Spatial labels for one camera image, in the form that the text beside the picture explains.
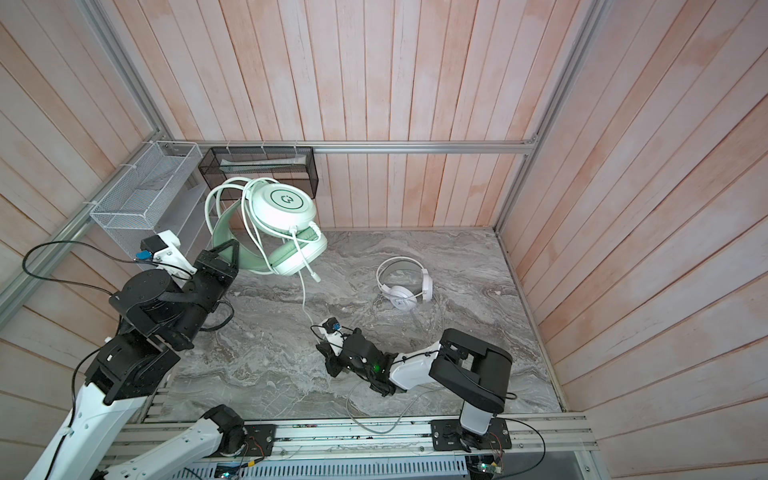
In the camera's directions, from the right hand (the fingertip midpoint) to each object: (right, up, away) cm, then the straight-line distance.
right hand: (320, 346), depth 82 cm
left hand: (-10, +27, -25) cm, 38 cm away
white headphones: (+24, +13, +9) cm, 28 cm away
